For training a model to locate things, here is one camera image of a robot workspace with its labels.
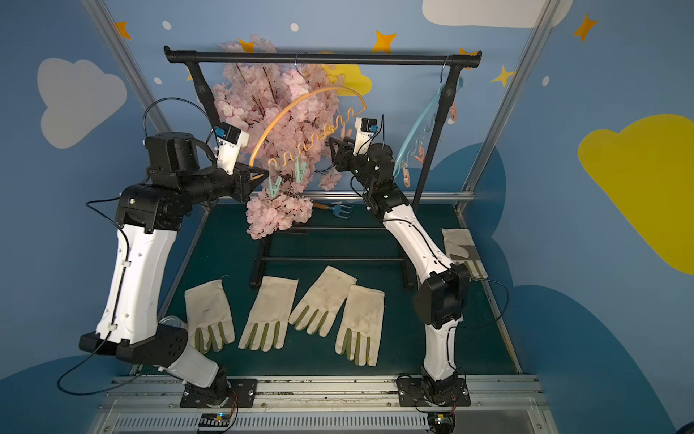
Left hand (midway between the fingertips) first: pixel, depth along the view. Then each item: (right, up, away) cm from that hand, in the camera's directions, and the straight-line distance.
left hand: (262, 167), depth 62 cm
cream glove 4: (+24, -47, +24) cm, 58 cm away
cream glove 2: (-6, -46, +24) cm, 52 cm away
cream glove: (-26, -44, +26) cm, 57 cm away
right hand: (+18, +11, +11) cm, 24 cm away
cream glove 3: (+9, -42, +27) cm, 51 cm away
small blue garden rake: (+17, -6, +58) cm, 61 cm away
